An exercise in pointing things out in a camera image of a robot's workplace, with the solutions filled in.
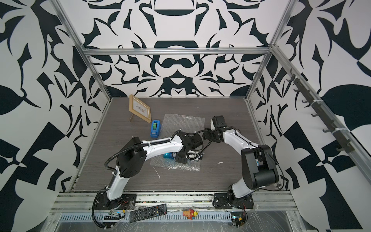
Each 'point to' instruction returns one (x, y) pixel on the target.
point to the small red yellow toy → (190, 214)
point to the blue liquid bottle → (168, 155)
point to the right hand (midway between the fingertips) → (206, 133)
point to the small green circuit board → (113, 217)
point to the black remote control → (148, 212)
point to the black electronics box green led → (238, 218)
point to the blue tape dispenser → (155, 128)
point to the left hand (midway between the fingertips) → (180, 151)
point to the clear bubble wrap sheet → (170, 123)
